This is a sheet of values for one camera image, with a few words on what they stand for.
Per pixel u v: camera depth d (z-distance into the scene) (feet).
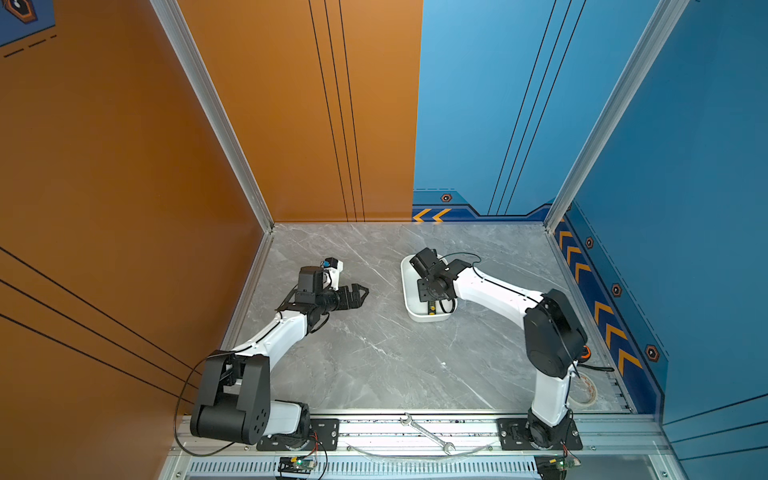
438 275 2.19
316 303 2.28
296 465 2.31
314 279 2.29
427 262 2.38
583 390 2.65
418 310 3.08
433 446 2.38
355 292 2.62
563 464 2.28
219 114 2.86
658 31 2.37
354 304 2.59
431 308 3.07
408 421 2.47
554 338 1.62
